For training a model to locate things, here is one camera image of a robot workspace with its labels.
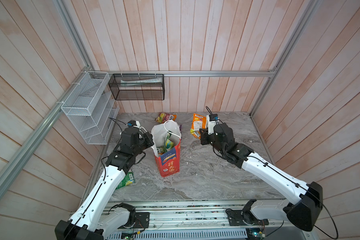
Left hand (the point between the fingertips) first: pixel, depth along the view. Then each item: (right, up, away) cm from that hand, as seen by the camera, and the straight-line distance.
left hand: (153, 138), depth 75 cm
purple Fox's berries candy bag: (+15, +6, +39) cm, 42 cm away
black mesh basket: (-12, +31, +16) cm, 37 cm away
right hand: (+24, +4, +1) cm, 25 cm away
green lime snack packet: (-16, -25, +10) cm, 32 cm away
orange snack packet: (+23, +8, 0) cm, 24 cm away
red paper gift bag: (+8, -13, +1) cm, 15 cm away
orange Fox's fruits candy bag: (+1, +14, +39) cm, 42 cm away
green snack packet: (+7, -4, +8) cm, 11 cm away
